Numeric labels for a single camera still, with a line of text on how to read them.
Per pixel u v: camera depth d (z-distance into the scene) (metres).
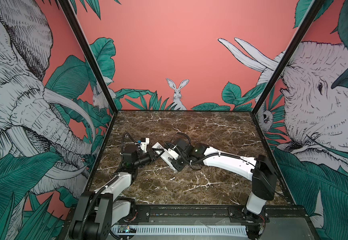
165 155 0.78
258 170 0.44
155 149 0.79
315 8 0.69
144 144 0.78
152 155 0.73
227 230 0.70
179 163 0.70
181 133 0.72
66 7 0.69
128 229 0.70
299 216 0.75
